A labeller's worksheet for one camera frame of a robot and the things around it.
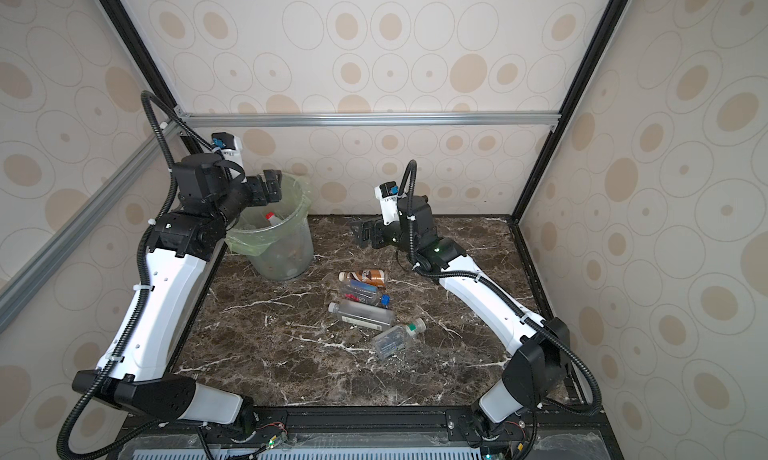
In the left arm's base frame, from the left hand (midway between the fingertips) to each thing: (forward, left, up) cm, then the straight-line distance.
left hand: (265, 166), depth 64 cm
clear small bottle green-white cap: (-21, -28, -47) cm, 59 cm away
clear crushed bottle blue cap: (-6, -19, -45) cm, 50 cm away
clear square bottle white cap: (-14, -19, -45) cm, 51 cm away
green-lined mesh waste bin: (-1, +4, -23) cm, 23 cm away
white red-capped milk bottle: (+17, +14, -35) cm, 42 cm away
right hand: (-2, -21, -14) cm, 26 cm away
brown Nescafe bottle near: (-2, -21, -41) cm, 46 cm away
